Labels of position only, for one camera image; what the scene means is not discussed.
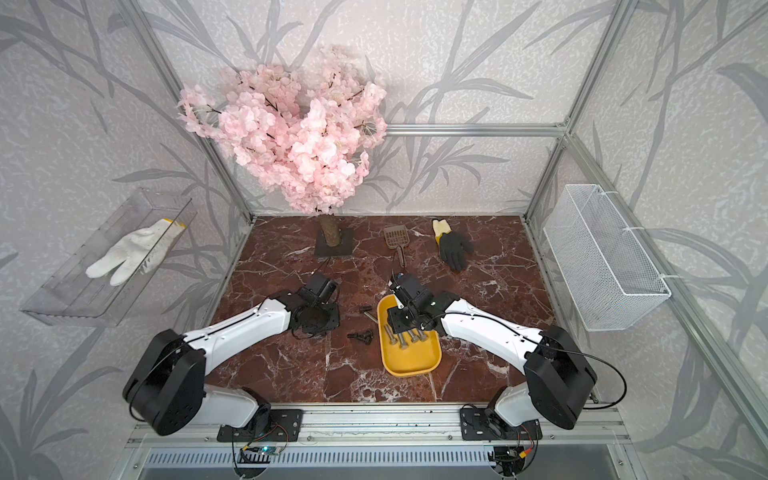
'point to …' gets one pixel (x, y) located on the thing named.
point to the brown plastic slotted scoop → (397, 237)
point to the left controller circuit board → (269, 450)
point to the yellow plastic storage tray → (421, 357)
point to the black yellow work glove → (453, 246)
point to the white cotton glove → (137, 251)
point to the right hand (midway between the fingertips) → (394, 316)
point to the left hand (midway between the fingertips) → (338, 321)
